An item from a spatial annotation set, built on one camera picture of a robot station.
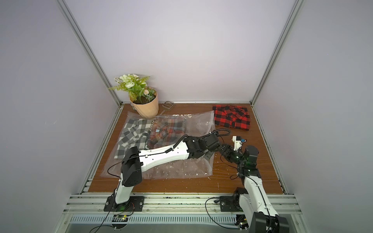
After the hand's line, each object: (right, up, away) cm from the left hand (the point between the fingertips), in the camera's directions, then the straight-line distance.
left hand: (211, 150), depth 79 cm
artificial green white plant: (-47, +38, +13) cm, 62 cm away
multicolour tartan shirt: (-29, +8, +19) cm, 36 cm away
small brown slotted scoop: (-31, +27, +38) cm, 56 cm away
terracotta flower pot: (-43, +23, +23) cm, 54 cm away
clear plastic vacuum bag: (-6, +14, +22) cm, 27 cm away
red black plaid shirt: (+20, +18, +29) cm, 40 cm away
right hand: (+4, +4, 0) cm, 6 cm away
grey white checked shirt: (-51, +6, +19) cm, 55 cm away
